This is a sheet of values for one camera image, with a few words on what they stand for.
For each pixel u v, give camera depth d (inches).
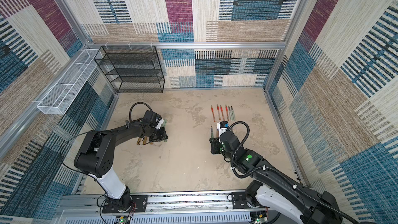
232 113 41.5
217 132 27.3
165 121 40.1
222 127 27.1
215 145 26.6
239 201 28.7
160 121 32.9
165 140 36.3
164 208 28.7
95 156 18.8
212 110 42.6
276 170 19.5
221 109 42.6
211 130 31.2
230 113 41.4
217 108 42.9
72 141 32.6
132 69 42.9
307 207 16.2
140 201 29.3
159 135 33.4
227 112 42.3
